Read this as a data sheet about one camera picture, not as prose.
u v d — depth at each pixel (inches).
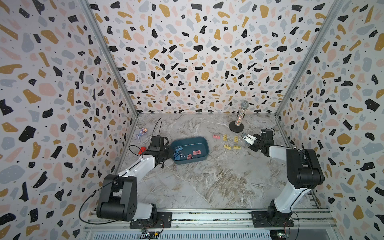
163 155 30.0
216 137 41.5
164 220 29.0
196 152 37.5
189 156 37.9
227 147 39.4
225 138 41.8
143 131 41.9
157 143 28.1
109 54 33.7
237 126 41.9
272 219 26.6
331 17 29.1
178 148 39.1
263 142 31.2
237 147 39.3
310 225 29.3
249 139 35.1
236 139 41.8
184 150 39.6
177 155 37.3
